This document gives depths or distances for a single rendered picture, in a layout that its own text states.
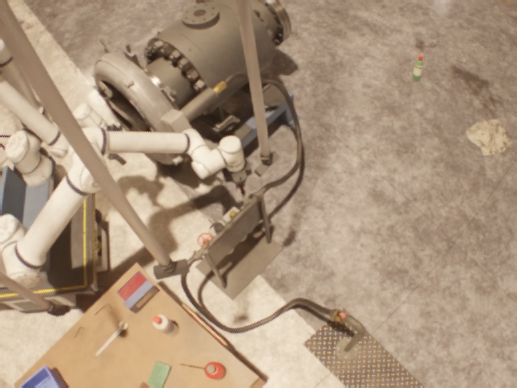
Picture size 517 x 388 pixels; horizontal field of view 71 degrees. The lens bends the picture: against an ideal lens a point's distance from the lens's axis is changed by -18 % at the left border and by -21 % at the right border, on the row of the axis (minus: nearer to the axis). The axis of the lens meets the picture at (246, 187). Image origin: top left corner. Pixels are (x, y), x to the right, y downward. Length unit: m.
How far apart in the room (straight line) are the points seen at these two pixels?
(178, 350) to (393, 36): 2.94
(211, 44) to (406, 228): 1.53
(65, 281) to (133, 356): 0.66
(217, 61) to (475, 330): 2.09
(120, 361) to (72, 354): 0.26
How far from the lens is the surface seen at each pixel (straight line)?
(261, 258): 2.47
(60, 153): 1.97
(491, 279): 2.69
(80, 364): 2.10
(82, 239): 2.45
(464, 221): 2.75
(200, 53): 2.27
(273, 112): 2.68
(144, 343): 1.97
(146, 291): 1.90
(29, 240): 1.75
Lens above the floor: 2.31
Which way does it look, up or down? 59 degrees down
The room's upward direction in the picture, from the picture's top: 13 degrees counter-clockwise
